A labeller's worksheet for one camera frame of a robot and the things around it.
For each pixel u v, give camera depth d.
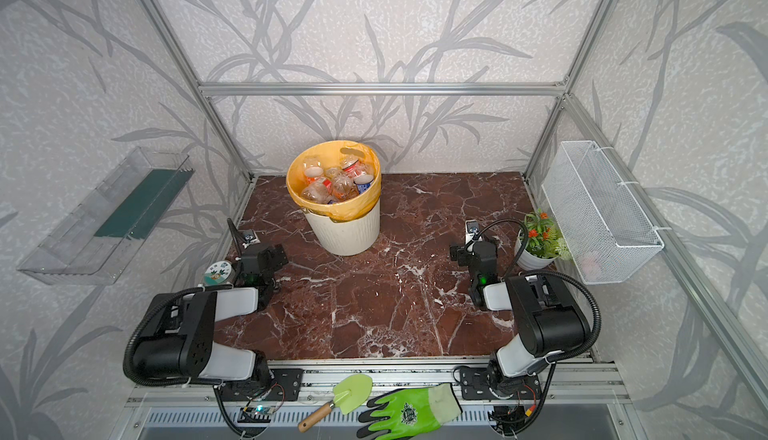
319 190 0.87
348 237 0.87
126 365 0.41
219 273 0.85
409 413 0.69
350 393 0.72
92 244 0.64
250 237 0.80
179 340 0.44
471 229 0.81
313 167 0.87
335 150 0.92
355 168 0.87
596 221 0.64
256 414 0.72
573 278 0.47
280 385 0.73
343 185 0.85
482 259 0.71
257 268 0.71
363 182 0.87
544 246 0.85
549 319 0.45
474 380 0.74
